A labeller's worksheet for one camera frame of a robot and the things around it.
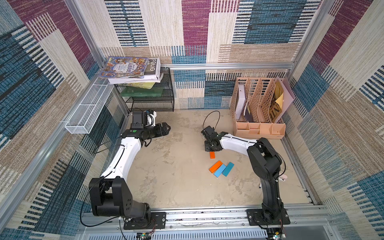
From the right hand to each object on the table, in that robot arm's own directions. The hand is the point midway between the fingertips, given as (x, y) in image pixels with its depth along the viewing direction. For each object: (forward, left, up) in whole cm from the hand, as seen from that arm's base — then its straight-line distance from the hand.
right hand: (209, 145), depth 99 cm
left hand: (0, +27, +20) cm, 33 cm away
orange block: (-7, -1, +1) cm, 7 cm away
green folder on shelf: (+27, +45, +24) cm, 58 cm away
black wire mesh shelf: (+36, +41, +5) cm, 55 cm away
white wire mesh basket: (-2, +61, +34) cm, 69 cm away
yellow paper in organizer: (+15, -42, +24) cm, 51 cm away
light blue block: (-16, -5, -1) cm, 17 cm away
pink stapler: (-22, -39, +1) cm, 45 cm away
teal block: (-15, -11, -2) cm, 19 cm away
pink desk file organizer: (+34, -40, +2) cm, 53 cm away
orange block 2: (-14, -3, -1) cm, 14 cm away
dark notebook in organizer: (+22, -30, +4) cm, 37 cm away
